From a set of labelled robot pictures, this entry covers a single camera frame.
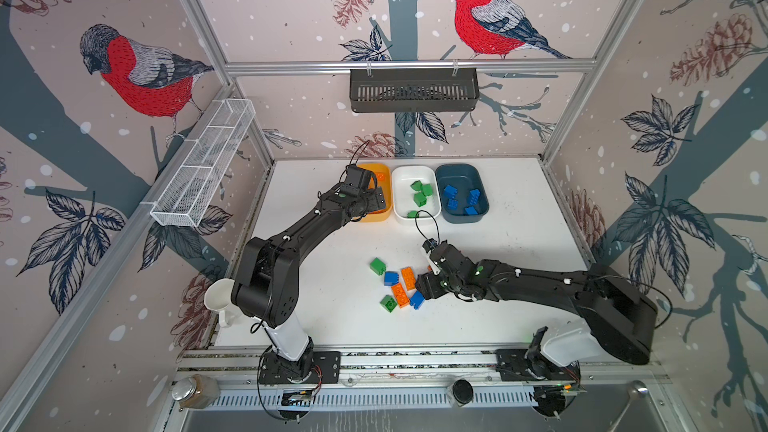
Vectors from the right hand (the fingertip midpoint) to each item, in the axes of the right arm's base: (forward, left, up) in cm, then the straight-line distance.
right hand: (422, 284), depth 86 cm
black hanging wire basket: (+60, +15, +26) cm, 67 cm away
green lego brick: (+38, +2, 0) cm, 38 cm away
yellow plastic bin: (+43, +15, +4) cm, 46 cm away
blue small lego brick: (+29, -11, 0) cm, 31 cm away
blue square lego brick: (+35, -11, +1) cm, 36 cm away
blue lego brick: (+28, -18, 0) cm, 33 cm away
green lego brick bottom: (-6, +10, 0) cm, 11 cm away
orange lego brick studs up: (+2, +4, 0) cm, 5 cm away
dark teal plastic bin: (+37, -16, -2) cm, 40 cm away
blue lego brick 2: (+2, +10, -1) cm, 10 cm away
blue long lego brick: (+32, -19, +2) cm, 37 cm away
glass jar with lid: (-29, +50, +8) cm, 58 cm away
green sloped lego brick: (+25, +3, -1) cm, 26 cm away
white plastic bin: (+35, +2, -1) cm, 35 cm away
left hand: (+21, +16, +13) cm, 30 cm away
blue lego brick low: (-4, +2, 0) cm, 5 cm away
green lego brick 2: (+37, -2, 0) cm, 37 cm away
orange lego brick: (+42, +16, +1) cm, 45 cm away
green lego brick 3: (+5, +14, 0) cm, 15 cm away
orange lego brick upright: (-3, +6, -2) cm, 7 cm away
